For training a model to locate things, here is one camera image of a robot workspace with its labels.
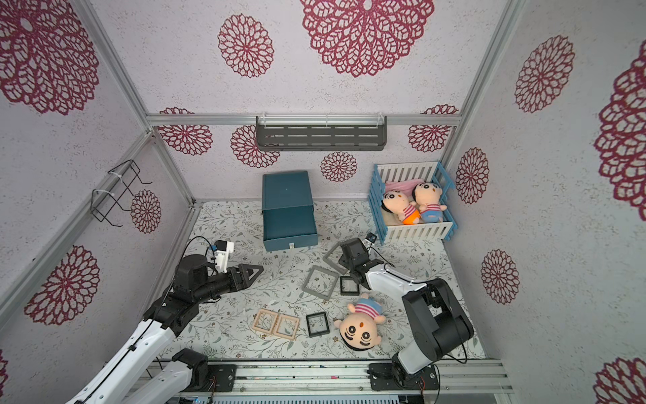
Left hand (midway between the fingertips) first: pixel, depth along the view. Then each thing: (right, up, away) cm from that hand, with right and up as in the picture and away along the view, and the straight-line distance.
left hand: (258, 272), depth 75 cm
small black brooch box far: (+29, -9, +20) cm, 36 cm away
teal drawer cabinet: (+6, +19, +18) cm, 27 cm away
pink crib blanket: (+57, +31, +38) cm, 75 cm away
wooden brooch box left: (0, -19, +11) cm, 22 cm away
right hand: (+31, +2, +20) cm, 37 cm away
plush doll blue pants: (+62, +25, +27) cm, 72 cm away
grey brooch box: (+23, 0, +26) cm, 35 cm away
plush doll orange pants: (+51, +23, +28) cm, 62 cm away
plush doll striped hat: (+30, -17, 0) cm, 34 cm away
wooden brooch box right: (+7, -20, +9) cm, 23 cm away
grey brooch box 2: (+18, -8, +20) cm, 28 cm away
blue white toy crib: (+46, +12, +25) cm, 54 cm away
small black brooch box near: (+17, -19, +9) cm, 28 cm away
